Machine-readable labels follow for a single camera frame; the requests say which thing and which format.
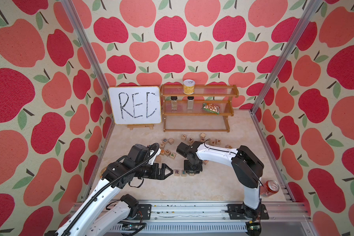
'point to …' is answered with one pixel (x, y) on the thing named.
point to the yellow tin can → (189, 86)
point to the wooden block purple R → (176, 172)
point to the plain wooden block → (203, 135)
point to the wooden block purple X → (190, 140)
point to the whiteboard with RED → (135, 105)
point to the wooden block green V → (162, 145)
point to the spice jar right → (190, 103)
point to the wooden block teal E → (184, 173)
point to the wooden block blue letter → (164, 140)
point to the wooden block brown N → (219, 142)
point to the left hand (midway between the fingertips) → (165, 175)
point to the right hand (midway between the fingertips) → (189, 175)
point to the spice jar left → (174, 103)
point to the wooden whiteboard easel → (131, 126)
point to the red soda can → (270, 188)
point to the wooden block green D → (191, 174)
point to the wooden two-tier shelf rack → (208, 100)
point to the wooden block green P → (172, 156)
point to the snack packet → (213, 108)
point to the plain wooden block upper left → (171, 141)
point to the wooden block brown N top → (183, 137)
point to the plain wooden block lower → (158, 159)
